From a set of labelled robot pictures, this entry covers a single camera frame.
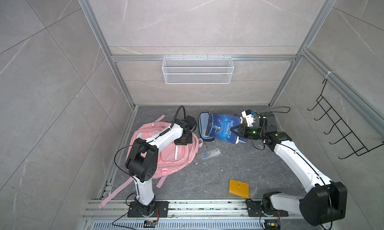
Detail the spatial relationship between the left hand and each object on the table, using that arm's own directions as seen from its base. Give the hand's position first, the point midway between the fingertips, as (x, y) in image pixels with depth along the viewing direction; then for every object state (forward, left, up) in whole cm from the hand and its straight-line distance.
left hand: (185, 139), depth 91 cm
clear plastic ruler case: (-7, -16, -7) cm, 18 cm away
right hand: (-3, -25, +15) cm, 29 cm away
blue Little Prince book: (+1, -20, +12) cm, 23 cm away
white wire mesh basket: (+41, -9, +22) cm, 48 cm away
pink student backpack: (-12, +9, -2) cm, 16 cm away
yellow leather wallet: (-28, -29, -5) cm, 41 cm away
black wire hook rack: (-21, -72, +26) cm, 79 cm away
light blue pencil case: (+20, -13, -6) cm, 25 cm away
